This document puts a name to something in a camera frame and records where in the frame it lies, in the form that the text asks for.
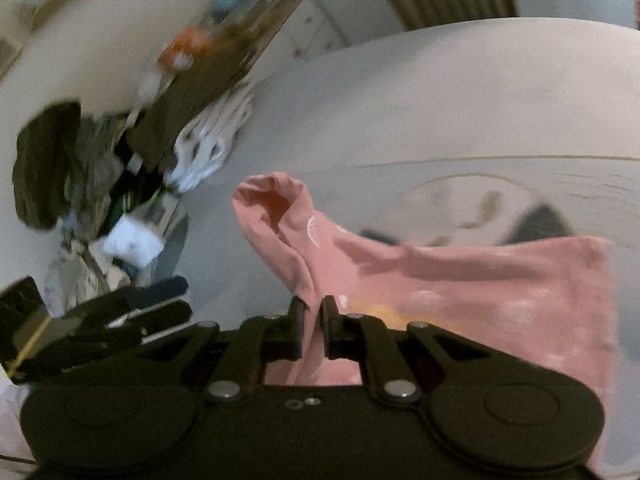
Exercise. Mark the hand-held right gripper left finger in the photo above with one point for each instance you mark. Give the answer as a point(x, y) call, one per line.
point(298, 325)

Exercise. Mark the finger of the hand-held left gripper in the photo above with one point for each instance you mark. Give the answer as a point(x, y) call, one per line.
point(170, 315)
point(167, 287)

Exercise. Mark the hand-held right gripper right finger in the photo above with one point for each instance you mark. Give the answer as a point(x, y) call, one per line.
point(327, 327)

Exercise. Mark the dark olive cloth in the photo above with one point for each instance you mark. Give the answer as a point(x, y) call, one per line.
point(45, 160)

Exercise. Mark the white stickered cabinet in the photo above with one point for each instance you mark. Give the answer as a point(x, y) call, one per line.
point(315, 30)

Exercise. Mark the pink racket print shirt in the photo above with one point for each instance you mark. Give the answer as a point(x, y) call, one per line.
point(450, 285)

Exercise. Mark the white small carton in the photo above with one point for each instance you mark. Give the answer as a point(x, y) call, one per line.
point(132, 242)

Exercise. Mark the brown board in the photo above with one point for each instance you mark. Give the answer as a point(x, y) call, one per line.
point(200, 95)

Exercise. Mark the white striped cloth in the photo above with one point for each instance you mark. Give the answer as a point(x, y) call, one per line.
point(210, 140)

